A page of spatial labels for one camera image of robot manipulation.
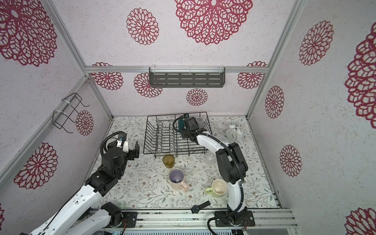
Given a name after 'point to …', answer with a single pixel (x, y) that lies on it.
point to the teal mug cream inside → (181, 122)
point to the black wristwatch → (195, 209)
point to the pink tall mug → (176, 176)
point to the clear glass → (210, 157)
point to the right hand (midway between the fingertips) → (185, 127)
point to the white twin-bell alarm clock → (234, 133)
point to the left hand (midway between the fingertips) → (127, 142)
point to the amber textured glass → (168, 160)
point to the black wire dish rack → (161, 138)
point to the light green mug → (219, 188)
